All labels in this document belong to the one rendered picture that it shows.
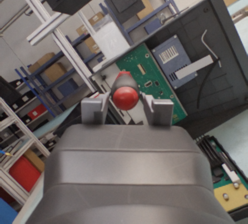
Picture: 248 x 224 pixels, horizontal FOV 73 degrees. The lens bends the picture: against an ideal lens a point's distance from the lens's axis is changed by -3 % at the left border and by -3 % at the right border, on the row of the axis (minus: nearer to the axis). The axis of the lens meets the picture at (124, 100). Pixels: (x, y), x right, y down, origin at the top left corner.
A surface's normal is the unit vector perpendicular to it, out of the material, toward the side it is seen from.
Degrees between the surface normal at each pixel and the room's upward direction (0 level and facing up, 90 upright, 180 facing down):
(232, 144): 0
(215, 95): 90
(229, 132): 0
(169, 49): 90
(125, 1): 98
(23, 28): 90
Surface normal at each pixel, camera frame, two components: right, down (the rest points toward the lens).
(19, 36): -0.06, 0.33
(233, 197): -0.55, -0.79
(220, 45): -0.33, 0.48
